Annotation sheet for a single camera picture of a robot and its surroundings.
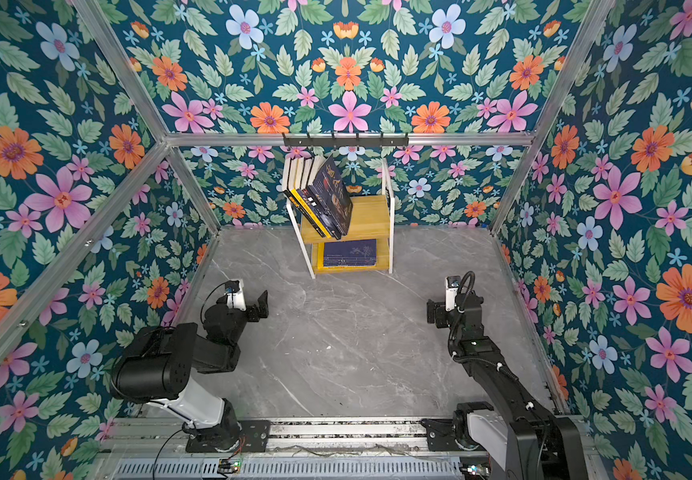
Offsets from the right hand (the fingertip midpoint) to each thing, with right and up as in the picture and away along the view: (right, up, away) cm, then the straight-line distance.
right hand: (446, 297), depth 87 cm
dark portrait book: (-33, +31, +1) cm, 46 cm away
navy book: (-28, +13, +15) cm, 34 cm away
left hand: (-59, +3, +4) cm, 59 cm away
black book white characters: (-37, +27, -8) cm, 47 cm away
